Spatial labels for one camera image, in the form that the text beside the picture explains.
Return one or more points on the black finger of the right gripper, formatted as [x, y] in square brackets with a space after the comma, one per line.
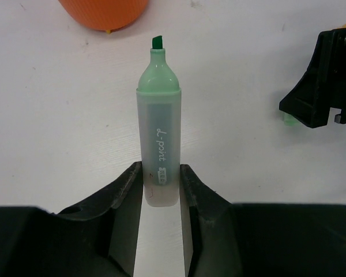
[308, 101]

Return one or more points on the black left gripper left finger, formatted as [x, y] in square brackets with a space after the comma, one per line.
[94, 237]

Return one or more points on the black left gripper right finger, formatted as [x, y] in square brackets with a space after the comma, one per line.
[258, 239]

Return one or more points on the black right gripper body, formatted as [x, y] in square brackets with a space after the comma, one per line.
[337, 73]

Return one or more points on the light green highlighter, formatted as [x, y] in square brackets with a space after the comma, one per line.
[159, 118]

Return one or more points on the orange round desk organizer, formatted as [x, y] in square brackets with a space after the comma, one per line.
[104, 15]

